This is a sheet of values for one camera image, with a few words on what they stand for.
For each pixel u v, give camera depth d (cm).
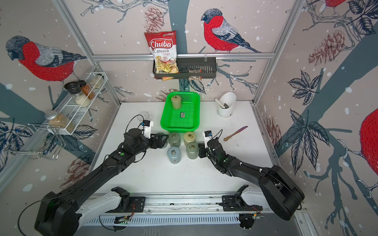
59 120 61
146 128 71
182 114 113
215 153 65
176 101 111
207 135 76
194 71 92
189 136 90
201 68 107
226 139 98
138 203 73
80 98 74
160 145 71
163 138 74
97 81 86
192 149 85
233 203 73
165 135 78
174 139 90
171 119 109
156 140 72
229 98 108
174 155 82
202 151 76
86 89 76
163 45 81
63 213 38
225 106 110
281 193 42
